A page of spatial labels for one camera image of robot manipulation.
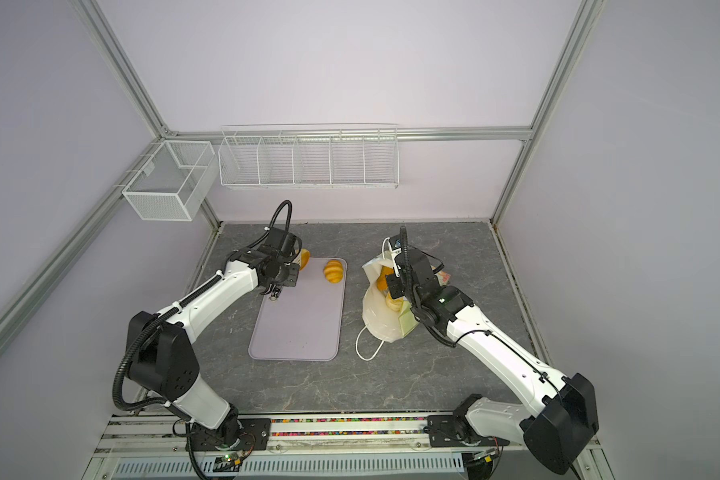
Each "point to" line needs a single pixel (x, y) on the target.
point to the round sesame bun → (394, 304)
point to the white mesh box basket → (175, 183)
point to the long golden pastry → (381, 281)
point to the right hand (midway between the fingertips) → (400, 268)
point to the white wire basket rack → (310, 156)
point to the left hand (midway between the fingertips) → (287, 276)
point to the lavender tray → (307, 321)
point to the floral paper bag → (386, 318)
